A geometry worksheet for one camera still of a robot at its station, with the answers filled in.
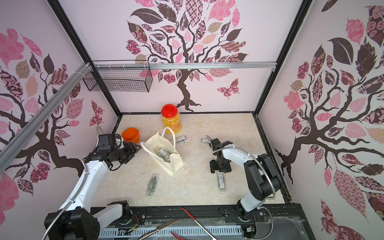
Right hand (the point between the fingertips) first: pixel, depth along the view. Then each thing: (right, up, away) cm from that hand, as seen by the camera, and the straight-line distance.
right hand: (218, 170), depth 88 cm
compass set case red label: (-33, +9, +2) cm, 34 cm away
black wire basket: (-64, +59, +7) cm, 88 cm away
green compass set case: (-38, -7, -5) cm, 39 cm away
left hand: (-45, +12, -7) cm, 47 cm away
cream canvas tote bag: (-31, +18, 0) cm, 36 cm away
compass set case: (-38, +11, +4) cm, 39 cm away
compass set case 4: (+1, -5, -5) cm, 7 cm away
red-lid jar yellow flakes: (-31, +32, +12) cm, 46 cm away
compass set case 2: (-24, +18, +13) cm, 33 cm away
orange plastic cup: (-60, +20, +17) cm, 66 cm away
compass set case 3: (-8, +17, +13) cm, 22 cm away
